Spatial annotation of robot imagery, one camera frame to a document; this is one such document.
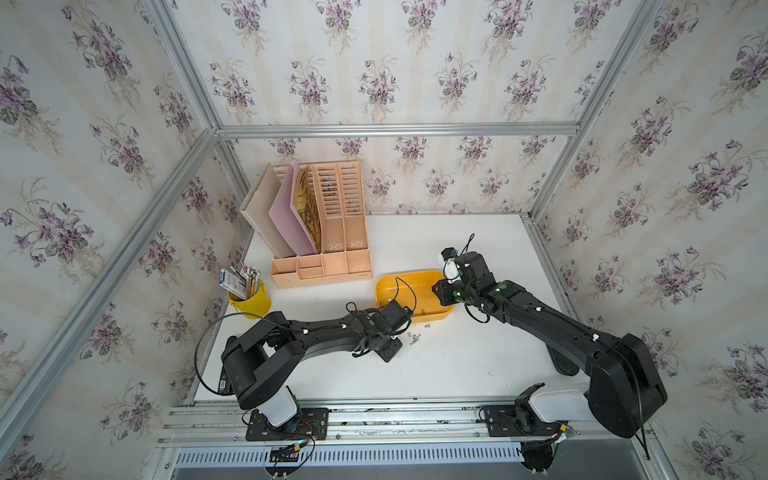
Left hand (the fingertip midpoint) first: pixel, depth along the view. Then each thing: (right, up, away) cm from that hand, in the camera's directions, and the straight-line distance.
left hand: (394, 348), depth 86 cm
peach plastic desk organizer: (-20, +41, +31) cm, 55 cm away
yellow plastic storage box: (+6, +18, -2) cm, 19 cm away
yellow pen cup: (-40, +13, 0) cm, 42 cm away
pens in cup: (-44, +20, -1) cm, 49 cm away
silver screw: (+6, +2, +2) cm, 7 cm away
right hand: (+13, +18, -1) cm, 22 cm away
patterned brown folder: (-29, +44, +12) cm, 54 cm away
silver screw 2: (+10, +6, +4) cm, 12 cm away
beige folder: (-39, +42, -3) cm, 57 cm away
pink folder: (-33, +39, 0) cm, 51 cm away
